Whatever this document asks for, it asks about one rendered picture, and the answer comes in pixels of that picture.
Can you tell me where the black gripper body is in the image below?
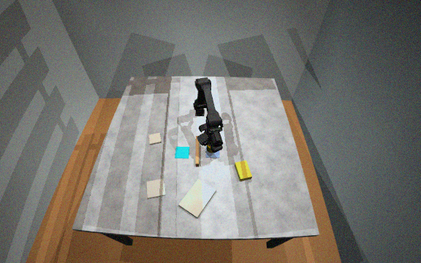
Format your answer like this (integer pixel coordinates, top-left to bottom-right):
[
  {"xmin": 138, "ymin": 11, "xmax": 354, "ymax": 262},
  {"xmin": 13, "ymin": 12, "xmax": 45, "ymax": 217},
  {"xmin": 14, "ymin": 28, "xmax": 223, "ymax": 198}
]
[{"xmin": 199, "ymin": 123, "xmax": 223, "ymax": 153}]

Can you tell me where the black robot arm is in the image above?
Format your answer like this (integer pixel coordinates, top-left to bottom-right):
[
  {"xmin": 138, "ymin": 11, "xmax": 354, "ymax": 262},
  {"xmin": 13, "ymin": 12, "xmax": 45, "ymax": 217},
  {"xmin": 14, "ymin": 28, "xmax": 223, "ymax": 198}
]
[{"xmin": 193, "ymin": 77, "xmax": 223, "ymax": 147}]

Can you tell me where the yellow flat block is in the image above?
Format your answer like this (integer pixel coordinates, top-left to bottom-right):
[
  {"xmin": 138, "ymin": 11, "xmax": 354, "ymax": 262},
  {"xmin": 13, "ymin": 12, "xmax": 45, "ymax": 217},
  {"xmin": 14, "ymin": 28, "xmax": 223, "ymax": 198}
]
[{"xmin": 235, "ymin": 161, "xmax": 252, "ymax": 181}]

